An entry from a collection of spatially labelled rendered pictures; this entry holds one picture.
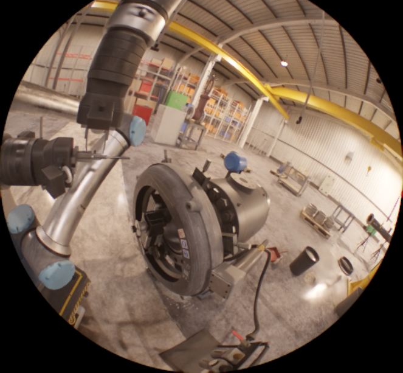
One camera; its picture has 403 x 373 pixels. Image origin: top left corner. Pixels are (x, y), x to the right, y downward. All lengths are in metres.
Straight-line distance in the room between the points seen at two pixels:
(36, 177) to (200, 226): 0.45
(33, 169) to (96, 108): 0.14
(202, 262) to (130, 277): 0.87
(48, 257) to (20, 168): 0.33
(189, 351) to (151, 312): 0.42
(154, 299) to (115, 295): 0.30
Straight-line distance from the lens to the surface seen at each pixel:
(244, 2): 8.73
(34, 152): 0.24
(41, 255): 0.54
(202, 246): 0.48
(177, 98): 7.81
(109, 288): 1.27
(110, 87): 0.22
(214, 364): 0.87
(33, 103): 0.47
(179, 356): 1.27
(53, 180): 0.20
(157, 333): 1.23
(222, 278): 0.51
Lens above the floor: 1.22
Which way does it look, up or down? 21 degrees down
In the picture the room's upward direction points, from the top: 23 degrees clockwise
